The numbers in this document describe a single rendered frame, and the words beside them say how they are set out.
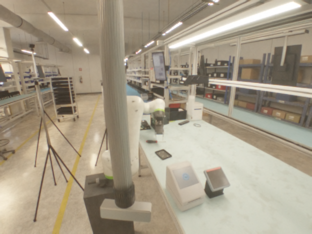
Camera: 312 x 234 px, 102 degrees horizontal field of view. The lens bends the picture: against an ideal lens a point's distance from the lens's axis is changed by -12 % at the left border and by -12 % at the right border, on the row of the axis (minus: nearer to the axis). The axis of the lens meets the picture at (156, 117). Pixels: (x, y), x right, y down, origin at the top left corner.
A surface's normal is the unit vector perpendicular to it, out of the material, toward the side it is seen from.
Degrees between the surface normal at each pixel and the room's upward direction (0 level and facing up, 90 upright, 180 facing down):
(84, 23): 90
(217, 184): 32
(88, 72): 90
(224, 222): 0
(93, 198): 90
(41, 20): 90
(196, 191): 41
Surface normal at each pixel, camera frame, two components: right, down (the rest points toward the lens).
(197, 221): 0.00, -0.96
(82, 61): 0.31, 0.28
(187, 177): 0.18, -0.69
